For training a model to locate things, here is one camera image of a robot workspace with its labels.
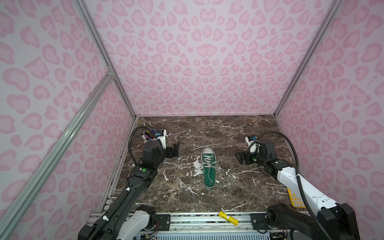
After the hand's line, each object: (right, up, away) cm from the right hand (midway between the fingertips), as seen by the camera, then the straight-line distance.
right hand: (244, 151), depth 84 cm
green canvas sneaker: (-19, -2, +11) cm, 22 cm away
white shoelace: (-20, -6, +8) cm, 22 cm away
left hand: (-39, +7, -6) cm, 40 cm away
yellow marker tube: (-11, -31, -11) cm, 34 cm away
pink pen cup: (-58, +6, +9) cm, 59 cm away
